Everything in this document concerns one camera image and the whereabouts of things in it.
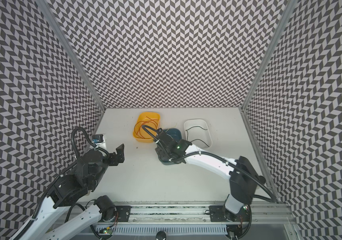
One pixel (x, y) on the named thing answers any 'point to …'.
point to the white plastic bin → (197, 132)
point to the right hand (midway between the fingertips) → (165, 145)
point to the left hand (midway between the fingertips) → (116, 146)
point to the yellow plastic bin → (142, 116)
